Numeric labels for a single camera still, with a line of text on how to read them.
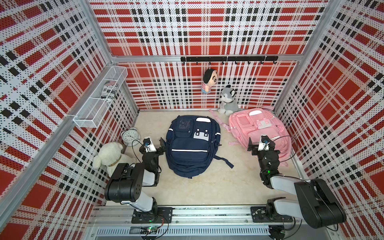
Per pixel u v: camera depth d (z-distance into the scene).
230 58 0.90
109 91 0.74
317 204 0.42
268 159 0.66
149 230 0.69
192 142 0.98
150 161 0.68
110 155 0.76
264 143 0.72
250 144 0.80
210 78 0.91
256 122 1.07
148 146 0.75
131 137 0.99
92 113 0.93
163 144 0.81
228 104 1.11
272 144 0.78
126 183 0.46
